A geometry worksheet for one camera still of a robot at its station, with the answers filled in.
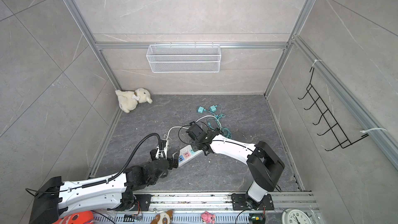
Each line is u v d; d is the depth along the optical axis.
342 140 0.59
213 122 1.04
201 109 1.08
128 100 1.05
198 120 1.04
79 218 0.63
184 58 1.00
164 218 0.67
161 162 0.59
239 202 0.73
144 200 0.73
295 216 0.67
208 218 0.67
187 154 0.86
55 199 0.42
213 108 1.08
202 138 0.65
